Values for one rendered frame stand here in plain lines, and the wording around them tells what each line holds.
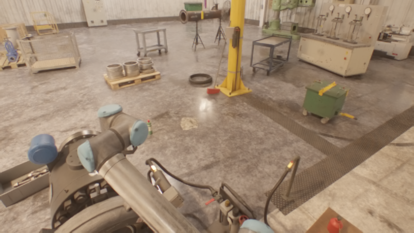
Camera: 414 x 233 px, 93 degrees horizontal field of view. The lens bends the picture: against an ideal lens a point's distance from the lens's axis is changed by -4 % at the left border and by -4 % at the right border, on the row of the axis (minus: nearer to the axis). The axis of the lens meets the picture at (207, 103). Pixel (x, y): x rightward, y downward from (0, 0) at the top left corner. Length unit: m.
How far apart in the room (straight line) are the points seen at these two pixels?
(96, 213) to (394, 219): 2.62
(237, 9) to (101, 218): 3.73
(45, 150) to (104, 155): 1.06
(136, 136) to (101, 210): 0.55
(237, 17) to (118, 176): 3.76
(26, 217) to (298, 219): 2.66
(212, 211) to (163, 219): 1.64
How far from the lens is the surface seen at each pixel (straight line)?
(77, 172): 1.61
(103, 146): 0.71
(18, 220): 2.87
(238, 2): 4.13
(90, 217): 1.21
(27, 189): 3.00
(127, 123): 0.77
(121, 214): 1.21
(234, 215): 1.70
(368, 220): 2.72
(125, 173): 0.68
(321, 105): 3.77
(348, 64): 6.23
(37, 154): 1.75
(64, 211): 1.59
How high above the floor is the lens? 1.90
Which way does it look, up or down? 28 degrees down
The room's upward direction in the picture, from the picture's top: straight up
